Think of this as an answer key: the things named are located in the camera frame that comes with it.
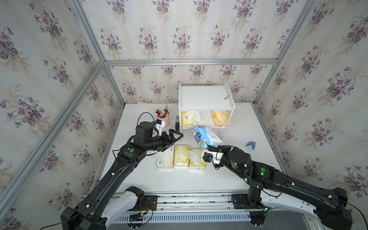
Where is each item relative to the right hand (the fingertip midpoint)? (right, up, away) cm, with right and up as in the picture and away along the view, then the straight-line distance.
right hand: (212, 144), depth 68 cm
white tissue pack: (-25, -12, +16) cm, 32 cm away
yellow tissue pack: (-10, +12, +17) cm, 23 cm away
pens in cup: (-29, +16, +33) cm, 47 cm away
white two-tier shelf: (-1, +19, +5) cm, 20 cm away
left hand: (-15, +2, 0) cm, 16 cm away
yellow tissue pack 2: (-15, -10, +18) cm, 25 cm away
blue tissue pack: (-3, +3, +2) cm, 5 cm away
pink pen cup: (-26, +11, +30) cm, 41 cm away
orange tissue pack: (+9, +13, +18) cm, 23 cm away
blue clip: (+32, -5, +27) cm, 42 cm away
